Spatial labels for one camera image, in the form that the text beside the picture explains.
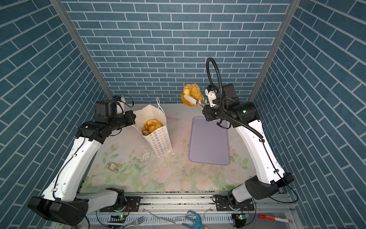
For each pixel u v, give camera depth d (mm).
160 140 792
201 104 681
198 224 667
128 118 629
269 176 385
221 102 454
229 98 452
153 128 847
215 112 570
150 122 893
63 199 372
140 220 693
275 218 692
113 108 542
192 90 747
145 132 857
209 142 963
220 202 739
